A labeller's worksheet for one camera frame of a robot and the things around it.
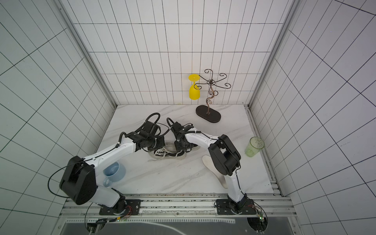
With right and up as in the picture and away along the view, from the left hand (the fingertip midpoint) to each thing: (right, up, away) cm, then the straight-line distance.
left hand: (163, 146), depth 85 cm
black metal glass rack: (+26, +22, +29) cm, 45 cm away
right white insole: (+33, -17, -2) cm, 38 cm away
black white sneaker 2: (+18, 0, 0) cm, 18 cm away
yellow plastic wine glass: (+19, +35, +12) cm, 42 cm away
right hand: (+11, -1, +10) cm, 15 cm away
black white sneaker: (+3, -3, 0) cm, 4 cm away
